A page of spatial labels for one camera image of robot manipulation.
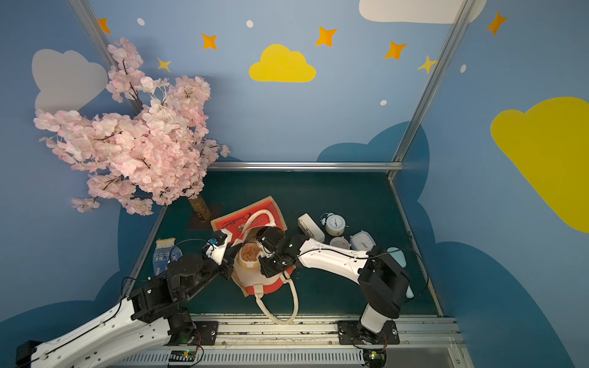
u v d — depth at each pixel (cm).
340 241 94
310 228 94
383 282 44
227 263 60
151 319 49
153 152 55
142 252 98
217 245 57
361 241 93
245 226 77
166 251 93
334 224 98
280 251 64
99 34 73
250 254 88
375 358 73
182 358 73
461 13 71
